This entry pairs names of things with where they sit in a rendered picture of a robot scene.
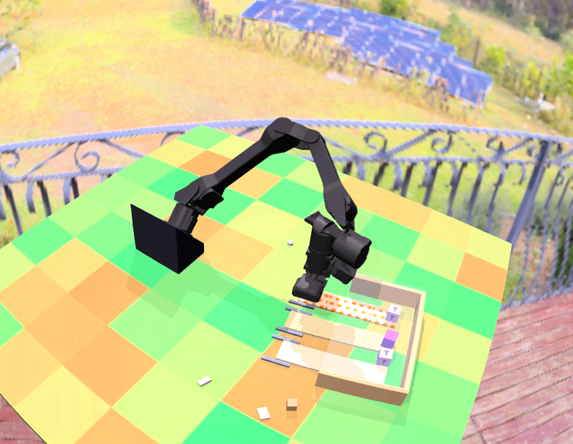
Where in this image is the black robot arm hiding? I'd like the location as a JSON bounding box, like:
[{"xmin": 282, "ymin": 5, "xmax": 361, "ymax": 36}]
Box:
[{"xmin": 166, "ymin": 117, "xmax": 372, "ymax": 284}]

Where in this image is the cream and orange lattice-patterned strip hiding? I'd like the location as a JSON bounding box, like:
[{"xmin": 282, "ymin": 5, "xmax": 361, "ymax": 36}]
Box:
[{"xmin": 284, "ymin": 311, "xmax": 336, "ymax": 341}]

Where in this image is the white rectangular block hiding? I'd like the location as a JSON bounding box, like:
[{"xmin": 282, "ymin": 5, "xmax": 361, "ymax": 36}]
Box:
[{"xmin": 197, "ymin": 376, "xmax": 212, "ymax": 387}]

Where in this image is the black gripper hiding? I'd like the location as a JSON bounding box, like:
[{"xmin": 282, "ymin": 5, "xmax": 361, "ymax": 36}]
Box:
[{"xmin": 292, "ymin": 243, "xmax": 333, "ymax": 303}]

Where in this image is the cream flat strip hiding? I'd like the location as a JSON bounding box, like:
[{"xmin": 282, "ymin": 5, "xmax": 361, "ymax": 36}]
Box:
[{"xmin": 276, "ymin": 341, "xmax": 326, "ymax": 372}]

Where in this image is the white strip with orange polka dots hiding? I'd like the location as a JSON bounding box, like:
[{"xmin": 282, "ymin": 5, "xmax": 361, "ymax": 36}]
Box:
[{"xmin": 298, "ymin": 291, "xmax": 346, "ymax": 314}]

